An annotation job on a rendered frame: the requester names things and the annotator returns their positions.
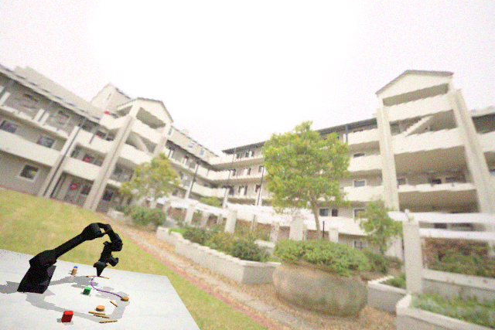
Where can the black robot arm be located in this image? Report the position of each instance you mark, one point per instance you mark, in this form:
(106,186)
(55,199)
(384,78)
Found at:
(42,261)

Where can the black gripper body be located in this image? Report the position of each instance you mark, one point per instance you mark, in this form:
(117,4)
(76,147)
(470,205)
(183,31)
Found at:
(104,256)

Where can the small red cube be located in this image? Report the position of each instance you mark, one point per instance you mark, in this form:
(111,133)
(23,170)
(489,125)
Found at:
(67,316)

